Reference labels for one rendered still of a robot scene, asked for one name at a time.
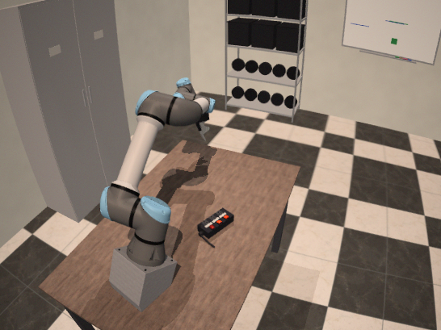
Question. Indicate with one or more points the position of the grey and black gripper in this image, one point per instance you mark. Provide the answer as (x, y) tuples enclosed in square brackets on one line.
[(203, 129)]

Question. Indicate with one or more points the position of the black power strip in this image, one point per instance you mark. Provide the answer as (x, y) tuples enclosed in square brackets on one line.
[(213, 224)]

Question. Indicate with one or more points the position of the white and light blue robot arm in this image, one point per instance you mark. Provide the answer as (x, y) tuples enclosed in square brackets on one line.
[(149, 216)]

